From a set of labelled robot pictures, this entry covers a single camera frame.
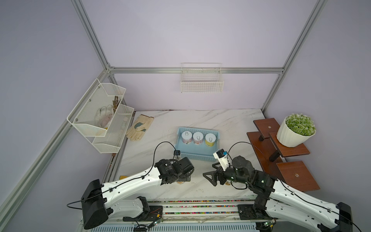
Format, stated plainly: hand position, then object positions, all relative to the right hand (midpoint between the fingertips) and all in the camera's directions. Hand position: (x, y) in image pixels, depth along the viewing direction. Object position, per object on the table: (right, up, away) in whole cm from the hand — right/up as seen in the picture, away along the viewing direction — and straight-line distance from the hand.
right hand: (209, 172), depth 72 cm
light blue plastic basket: (-2, +5, +26) cm, 27 cm away
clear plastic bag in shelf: (-57, +29, +5) cm, 64 cm away
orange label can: (-16, -10, +11) cm, 22 cm away
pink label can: (-12, +16, +26) cm, 33 cm away
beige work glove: (-49, +22, +38) cm, 66 cm away
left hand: (-16, -3, +4) cm, 17 cm away
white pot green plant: (+39, +22, -6) cm, 45 cm away
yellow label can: (+4, +14, +24) cm, 28 cm away
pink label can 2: (-5, +15, +26) cm, 30 cm away
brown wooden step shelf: (+45, +5, +23) cm, 50 cm away
